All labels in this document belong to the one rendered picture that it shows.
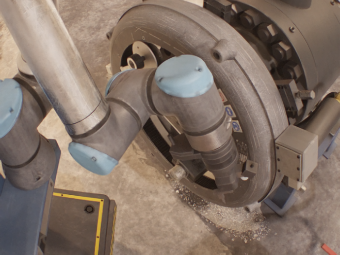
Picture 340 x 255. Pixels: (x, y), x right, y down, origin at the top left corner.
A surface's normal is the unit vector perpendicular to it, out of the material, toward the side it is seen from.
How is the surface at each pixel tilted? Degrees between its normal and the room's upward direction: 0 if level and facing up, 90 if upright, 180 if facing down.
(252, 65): 33
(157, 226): 0
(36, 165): 70
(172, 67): 19
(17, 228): 0
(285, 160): 90
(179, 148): 25
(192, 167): 13
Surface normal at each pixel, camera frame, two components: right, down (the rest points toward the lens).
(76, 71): 0.83, 0.07
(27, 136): 0.91, 0.32
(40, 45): 0.32, 0.52
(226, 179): -0.35, 0.40
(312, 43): 0.43, -0.06
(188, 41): -0.62, 0.19
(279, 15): 0.12, -0.47
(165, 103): -0.51, 0.58
